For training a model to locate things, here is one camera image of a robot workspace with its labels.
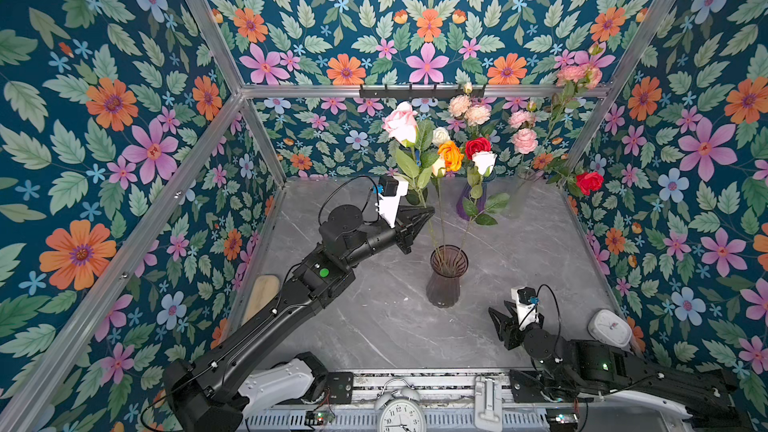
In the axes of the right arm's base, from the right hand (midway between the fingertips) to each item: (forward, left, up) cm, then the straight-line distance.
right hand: (494, 312), depth 75 cm
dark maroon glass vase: (+11, +11, +5) cm, 17 cm away
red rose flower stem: (+22, -20, +24) cm, 38 cm away
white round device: (-1, -32, -9) cm, 34 cm away
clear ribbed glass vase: (+43, -17, +6) cm, 46 cm away
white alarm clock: (-20, +24, -7) cm, 32 cm away
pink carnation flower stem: (+43, -13, +21) cm, 49 cm away
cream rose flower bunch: (+48, +2, +26) cm, 55 cm away
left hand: (+9, +16, +32) cm, 37 cm away
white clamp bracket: (-19, +3, -10) cm, 21 cm away
